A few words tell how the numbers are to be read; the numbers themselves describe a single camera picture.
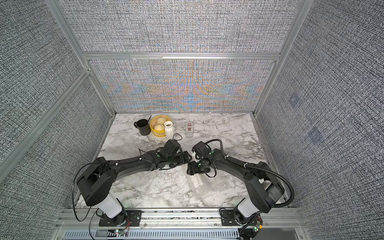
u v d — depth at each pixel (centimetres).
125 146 101
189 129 106
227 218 73
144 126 101
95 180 47
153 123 110
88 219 75
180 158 77
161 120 107
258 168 47
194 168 75
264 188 44
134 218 73
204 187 77
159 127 103
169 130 92
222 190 81
